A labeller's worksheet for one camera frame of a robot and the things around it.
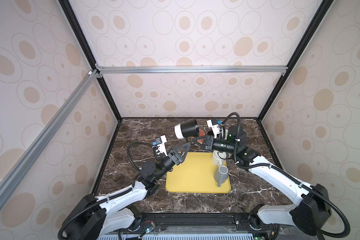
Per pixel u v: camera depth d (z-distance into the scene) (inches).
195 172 35.8
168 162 24.5
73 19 27.6
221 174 31.9
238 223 28.9
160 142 24.6
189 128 26.3
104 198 17.7
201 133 28.0
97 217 15.8
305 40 30.7
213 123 25.9
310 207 15.3
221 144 24.6
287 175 18.3
